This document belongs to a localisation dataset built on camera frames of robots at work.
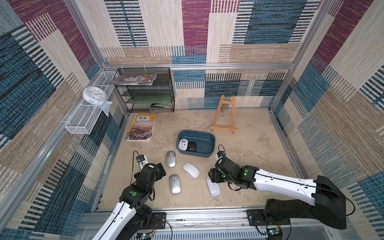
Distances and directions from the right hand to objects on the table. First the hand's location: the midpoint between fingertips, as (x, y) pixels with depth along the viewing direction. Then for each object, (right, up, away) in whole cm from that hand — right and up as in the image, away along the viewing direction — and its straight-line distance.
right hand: (212, 172), depth 81 cm
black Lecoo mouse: (-11, +11, +18) cm, 24 cm away
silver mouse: (-24, +4, +13) cm, 27 cm away
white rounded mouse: (-11, -1, +7) cm, 13 cm away
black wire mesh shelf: (-37, +45, +31) cm, 66 cm away
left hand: (-31, +3, 0) cm, 31 cm away
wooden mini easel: (+17, +23, +24) cm, 37 cm away
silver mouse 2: (-20, -8, +4) cm, 22 cm away
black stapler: (-37, +40, +29) cm, 61 cm away
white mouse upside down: (-17, +13, +16) cm, 26 cm away
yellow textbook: (-47, +24, +28) cm, 60 cm away
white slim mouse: (+2, -9, +2) cm, 9 cm away
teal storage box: (-8, +14, +19) cm, 25 cm away
